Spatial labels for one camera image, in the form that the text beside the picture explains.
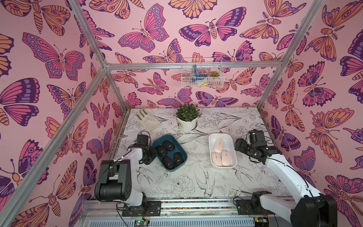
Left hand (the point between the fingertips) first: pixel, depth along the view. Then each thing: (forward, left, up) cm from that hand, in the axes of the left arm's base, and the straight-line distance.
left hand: (158, 153), depth 94 cm
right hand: (-1, -53, +11) cm, 54 cm away
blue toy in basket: (+39, -26, +33) cm, 57 cm away
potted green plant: (+18, -20, +17) cm, 31 cm away
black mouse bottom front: (-7, -8, +2) cm, 11 cm away
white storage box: (+6, -49, +1) cm, 49 cm away
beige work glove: (+28, +11, -1) cm, 30 cm away
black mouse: (+4, -7, +3) cm, 8 cm away
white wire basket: (+42, -30, +34) cm, 62 cm away
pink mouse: (+6, -41, +1) cm, 42 cm away
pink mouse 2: (-5, -38, +2) cm, 38 cm away
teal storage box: (+3, -14, +2) cm, 14 cm away
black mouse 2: (0, -3, +3) cm, 4 cm away
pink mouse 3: (-4, -44, +2) cm, 45 cm away
